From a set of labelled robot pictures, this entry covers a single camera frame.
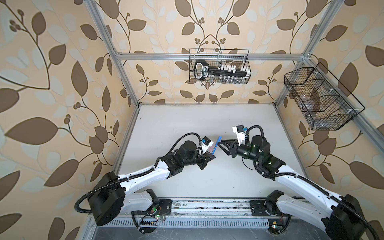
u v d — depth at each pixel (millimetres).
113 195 408
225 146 736
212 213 737
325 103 732
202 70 829
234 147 643
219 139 722
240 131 657
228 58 912
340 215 389
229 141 668
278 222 718
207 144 675
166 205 750
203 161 671
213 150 738
